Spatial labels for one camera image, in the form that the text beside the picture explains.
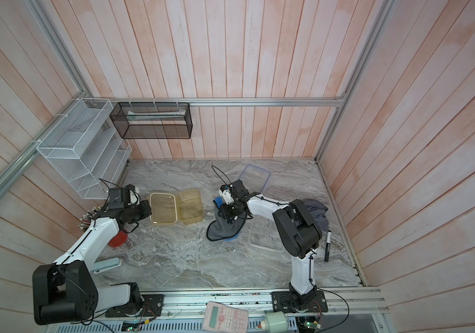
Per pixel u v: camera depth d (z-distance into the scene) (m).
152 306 0.73
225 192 0.88
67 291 0.41
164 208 1.01
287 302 0.72
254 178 1.12
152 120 1.05
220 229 0.90
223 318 0.70
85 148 0.73
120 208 0.66
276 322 0.64
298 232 0.51
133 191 0.73
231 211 0.84
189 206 1.01
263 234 0.91
